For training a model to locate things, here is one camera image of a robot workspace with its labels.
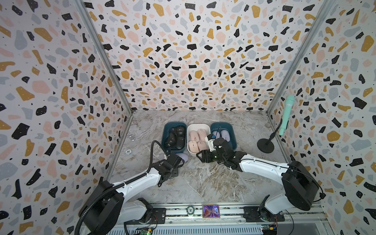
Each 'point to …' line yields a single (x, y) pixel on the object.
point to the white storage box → (191, 127)
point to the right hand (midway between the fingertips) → (202, 154)
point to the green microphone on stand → (266, 146)
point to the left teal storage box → (174, 136)
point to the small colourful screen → (211, 211)
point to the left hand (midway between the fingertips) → (176, 168)
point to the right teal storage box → (216, 127)
